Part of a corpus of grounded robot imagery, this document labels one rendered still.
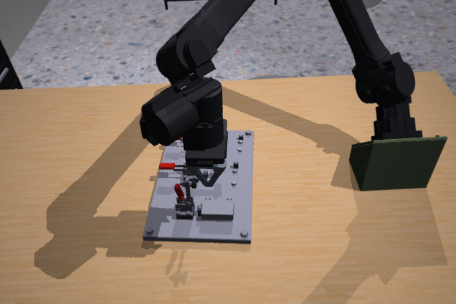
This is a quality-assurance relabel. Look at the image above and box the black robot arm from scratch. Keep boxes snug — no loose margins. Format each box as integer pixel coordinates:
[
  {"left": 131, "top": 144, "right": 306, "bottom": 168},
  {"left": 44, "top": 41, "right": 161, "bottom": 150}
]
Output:
[{"left": 139, "top": 0, "right": 423, "bottom": 151}]

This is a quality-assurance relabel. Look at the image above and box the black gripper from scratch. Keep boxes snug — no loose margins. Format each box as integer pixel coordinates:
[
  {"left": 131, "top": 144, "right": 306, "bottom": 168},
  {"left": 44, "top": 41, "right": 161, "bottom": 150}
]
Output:
[{"left": 185, "top": 115, "right": 228, "bottom": 187}]

